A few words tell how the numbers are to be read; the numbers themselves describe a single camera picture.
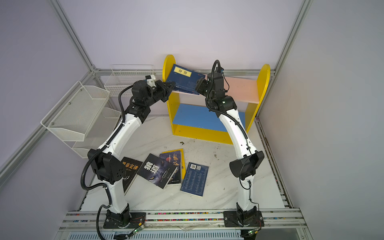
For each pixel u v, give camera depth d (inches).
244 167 19.4
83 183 16.7
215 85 21.2
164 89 26.1
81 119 30.8
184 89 29.6
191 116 39.9
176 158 36.4
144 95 23.8
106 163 19.3
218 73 24.1
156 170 34.5
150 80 28.0
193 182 33.0
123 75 36.5
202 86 26.0
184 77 30.7
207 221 29.4
